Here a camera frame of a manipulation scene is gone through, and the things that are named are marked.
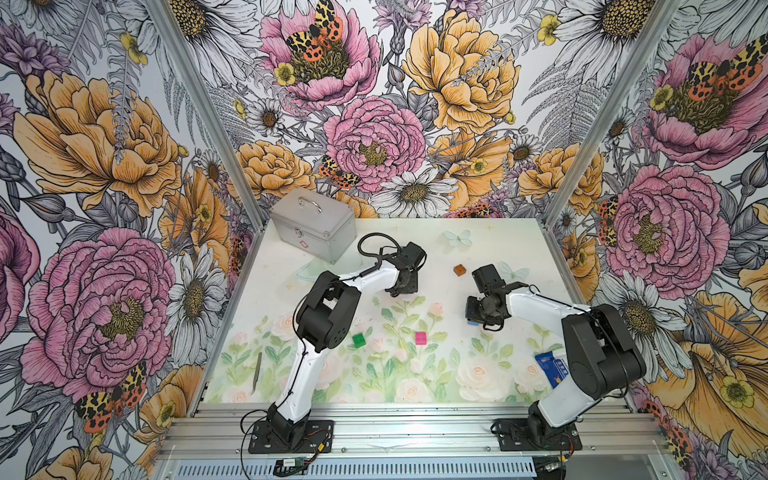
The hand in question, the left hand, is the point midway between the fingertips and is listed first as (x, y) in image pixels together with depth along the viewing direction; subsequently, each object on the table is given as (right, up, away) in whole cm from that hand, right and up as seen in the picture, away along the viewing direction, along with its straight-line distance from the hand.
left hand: (403, 292), depth 101 cm
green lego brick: (-13, -13, -11) cm, 22 cm away
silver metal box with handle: (-30, +24, +2) cm, 38 cm away
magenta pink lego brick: (+5, -12, -11) cm, 17 cm away
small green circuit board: (-27, -35, -30) cm, 54 cm away
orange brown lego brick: (+19, +7, +4) cm, 21 cm away
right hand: (+21, -8, -8) cm, 24 cm away
